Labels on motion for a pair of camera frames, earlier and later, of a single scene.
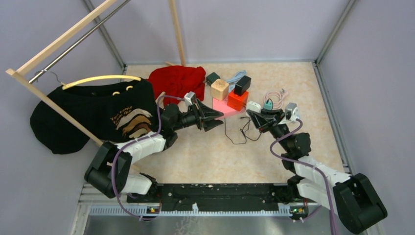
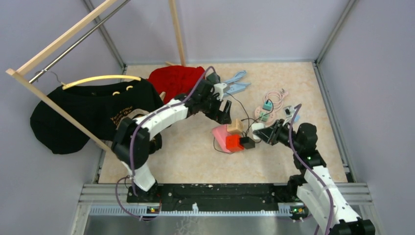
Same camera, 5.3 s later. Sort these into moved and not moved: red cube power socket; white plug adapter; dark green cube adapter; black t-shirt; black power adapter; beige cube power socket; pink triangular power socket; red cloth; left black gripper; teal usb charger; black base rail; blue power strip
Moved: black power adapter; left black gripper; red cube power socket; pink triangular power socket; beige cube power socket; white plug adapter
Not moved: blue power strip; black base rail; red cloth; black t-shirt; dark green cube adapter; teal usb charger
